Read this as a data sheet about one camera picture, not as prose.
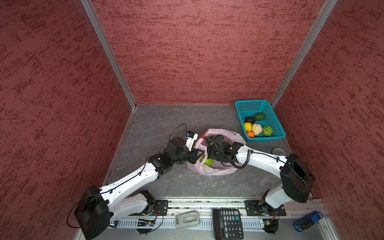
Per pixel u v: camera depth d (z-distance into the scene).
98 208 0.39
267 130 0.99
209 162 0.85
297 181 0.44
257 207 0.74
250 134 0.98
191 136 0.67
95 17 0.74
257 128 1.00
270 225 0.71
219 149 0.66
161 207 0.74
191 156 0.66
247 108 1.07
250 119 1.07
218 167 0.76
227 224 0.68
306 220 0.70
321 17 0.74
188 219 0.69
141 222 0.73
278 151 0.95
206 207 0.76
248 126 1.02
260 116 1.08
